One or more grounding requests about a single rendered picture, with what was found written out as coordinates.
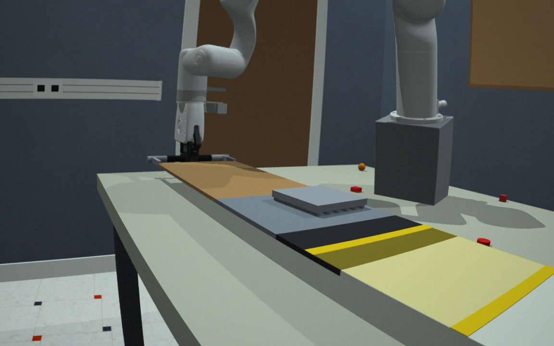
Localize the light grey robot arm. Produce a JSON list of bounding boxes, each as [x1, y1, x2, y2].
[[176, 0, 447, 124]]

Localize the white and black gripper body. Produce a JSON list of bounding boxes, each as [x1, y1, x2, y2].
[[175, 101, 206, 144]]

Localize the red flat disc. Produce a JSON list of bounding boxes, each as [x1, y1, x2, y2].
[[477, 238, 491, 246]]

